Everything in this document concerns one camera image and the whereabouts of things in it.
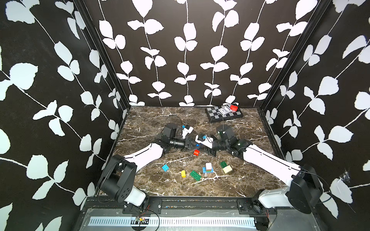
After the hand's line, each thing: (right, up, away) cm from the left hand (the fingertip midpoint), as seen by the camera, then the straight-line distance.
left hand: (200, 146), depth 76 cm
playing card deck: (+23, +22, +39) cm, 50 cm away
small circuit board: (-30, -36, -6) cm, 47 cm away
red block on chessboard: (+31, +24, +41) cm, 57 cm away
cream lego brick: (+17, -16, +11) cm, 26 cm away
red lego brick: (-1, -7, +18) cm, 19 cm away
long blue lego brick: (+3, -16, +8) cm, 18 cm away
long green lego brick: (-3, -20, +10) cm, 22 cm away
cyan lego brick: (-21, -15, +10) cm, 28 cm away
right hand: (-1, +1, +2) cm, 3 cm away
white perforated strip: (-12, -37, -6) cm, 39 cm away
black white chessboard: (+14, +17, +36) cm, 42 cm away
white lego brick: (+5, -13, +6) cm, 15 cm away
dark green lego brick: (+15, -14, +12) cm, 24 cm away
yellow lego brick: (-10, -18, +8) cm, 22 cm away
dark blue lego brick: (+1, +6, -11) cm, 12 cm away
